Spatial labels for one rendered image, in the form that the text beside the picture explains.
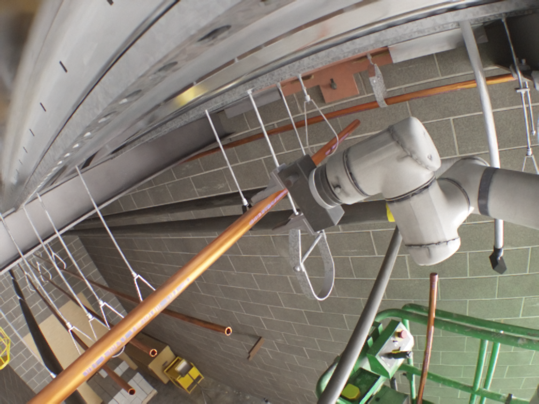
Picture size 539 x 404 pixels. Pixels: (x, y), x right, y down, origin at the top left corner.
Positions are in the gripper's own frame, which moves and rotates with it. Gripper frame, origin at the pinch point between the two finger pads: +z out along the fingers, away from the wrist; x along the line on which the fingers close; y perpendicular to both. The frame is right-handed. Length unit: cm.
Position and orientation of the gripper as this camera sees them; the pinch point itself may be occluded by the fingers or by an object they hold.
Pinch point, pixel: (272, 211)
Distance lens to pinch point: 61.3
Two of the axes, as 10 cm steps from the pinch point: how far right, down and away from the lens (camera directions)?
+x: 5.5, 8.3, 1.4
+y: -5.2, 4.6, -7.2
